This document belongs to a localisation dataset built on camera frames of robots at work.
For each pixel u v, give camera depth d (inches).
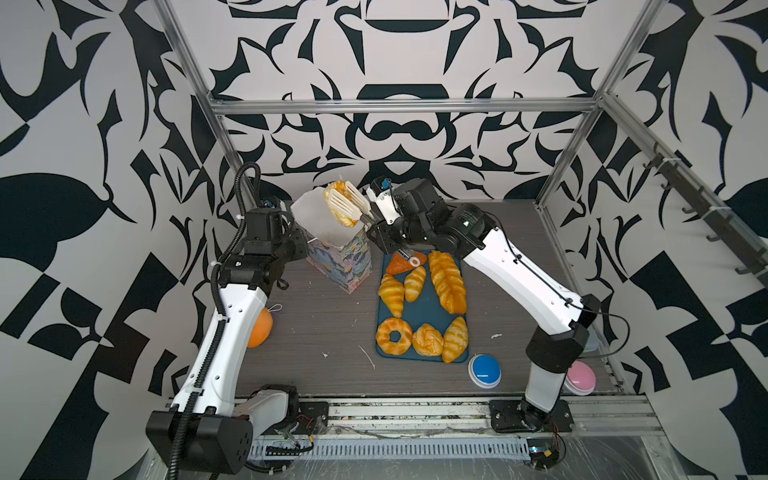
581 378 30.9
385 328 34.2
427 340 32.5
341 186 27.1
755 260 19.8
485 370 31.3
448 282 37.2
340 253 30.5
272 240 21.5
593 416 29.9
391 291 36.0
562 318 17.2
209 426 14.3
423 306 36.4
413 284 37.0
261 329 33.2
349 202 26.0
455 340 32.6
